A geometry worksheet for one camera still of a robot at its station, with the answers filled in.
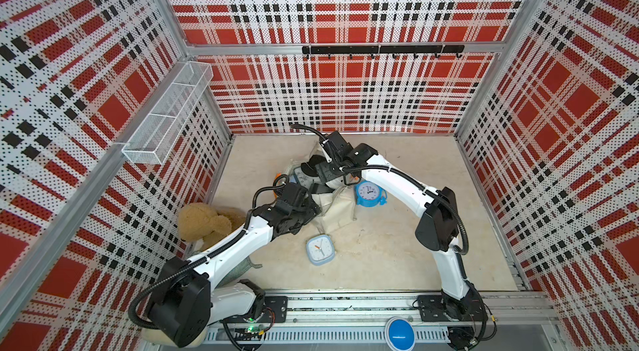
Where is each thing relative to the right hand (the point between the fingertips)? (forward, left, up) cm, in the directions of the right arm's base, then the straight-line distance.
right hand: (333, 168), depth 87 cm
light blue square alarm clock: (-23, +5, -15) cm, 28 cm away
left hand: (-13, +5, -8) cm, 16 cm away
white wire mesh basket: (+13, +68, +4) cm, 69 cm away
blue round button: (-47, -19, -16) cm, 53 cm away
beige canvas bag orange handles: (-11, -1, -5) cm, 12 cm away
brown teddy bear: (-21, +40, +3) cm, 45 cm away
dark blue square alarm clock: (+3, +12, -11) cm, 16 cm away
